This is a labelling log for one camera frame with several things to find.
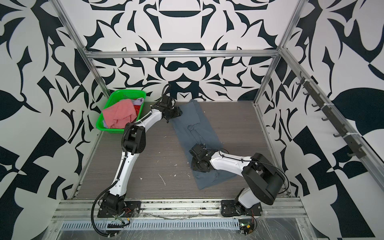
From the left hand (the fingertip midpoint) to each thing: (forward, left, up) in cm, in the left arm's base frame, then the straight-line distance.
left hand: (181, 109), depth 109 cm
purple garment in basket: (+3, +30, +6) cm, 30 cm away
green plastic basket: (+10, +48, +4) cm, 49 cm away
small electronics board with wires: (-69, -31, -6) cm, 76 cm away
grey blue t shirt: (-12, -10, -5) cm, 17 cm away
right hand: (-40, -8, -4) cm, 41 cm away
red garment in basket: (-3, +29, +5) cm, 30 cm away
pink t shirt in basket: (-10, +40, +7) cm, 42 cm away
